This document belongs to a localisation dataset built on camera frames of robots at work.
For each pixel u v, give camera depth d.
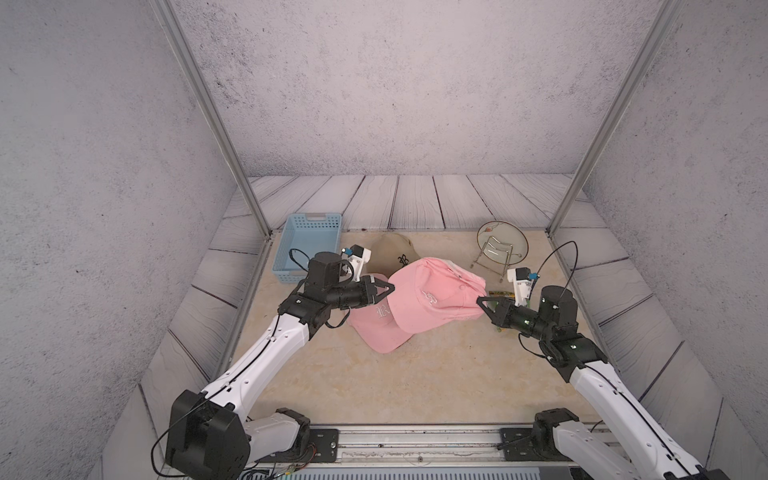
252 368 0.45
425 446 0.74
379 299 0.71
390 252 1.05
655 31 0.73
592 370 0.50
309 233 1.23
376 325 0.89
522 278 0.68
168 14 0.70
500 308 0.69
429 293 0.77
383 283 0.72
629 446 0.44
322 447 0.73
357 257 0.71
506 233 0.99
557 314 0.57
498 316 0.69
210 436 0.39
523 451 0.72
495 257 1.08
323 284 0.59
